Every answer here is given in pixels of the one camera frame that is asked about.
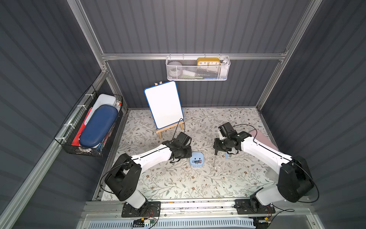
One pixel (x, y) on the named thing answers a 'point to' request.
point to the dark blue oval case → (98, 125)
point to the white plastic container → (103, 99)
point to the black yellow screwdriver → (216, 154)
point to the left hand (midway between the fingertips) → (191, 154)
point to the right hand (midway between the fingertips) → (217, 145)
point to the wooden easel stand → (159, 130)
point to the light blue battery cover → (227, 155)
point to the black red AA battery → (199, 161)
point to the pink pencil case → (261, 138)
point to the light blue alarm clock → (197, 160)
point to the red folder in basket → (76, 141)
